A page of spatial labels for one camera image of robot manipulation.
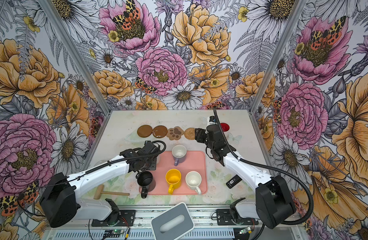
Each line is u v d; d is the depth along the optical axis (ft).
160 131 3.56
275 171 1.45
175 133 3.54
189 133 3.56
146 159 2.15
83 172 1.56
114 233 2.31
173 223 2.38
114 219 2.22
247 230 2.34
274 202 1.36
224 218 2.42
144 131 3.57
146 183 2.80
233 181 2.72
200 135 2.44
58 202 1.33
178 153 3.16
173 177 2.82
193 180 2.79
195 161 3.10
